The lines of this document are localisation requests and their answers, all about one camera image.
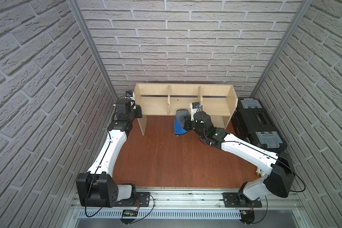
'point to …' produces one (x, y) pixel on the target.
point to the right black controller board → (247, 216)
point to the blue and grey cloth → (180, 115)
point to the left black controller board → (128, 213)
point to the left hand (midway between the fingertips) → (131, 103)
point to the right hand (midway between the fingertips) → (186, 116)
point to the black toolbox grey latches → (251, 120)
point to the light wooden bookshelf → (218, 100)
